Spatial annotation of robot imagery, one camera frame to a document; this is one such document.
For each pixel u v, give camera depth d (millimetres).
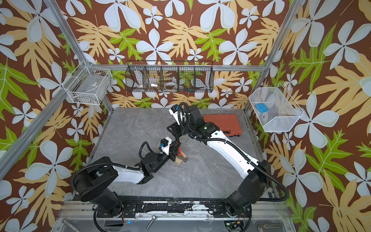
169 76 977
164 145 666
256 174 412
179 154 844
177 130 649
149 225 695
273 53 845
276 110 839
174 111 643
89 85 861
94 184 446
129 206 756
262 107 861
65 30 753
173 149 719
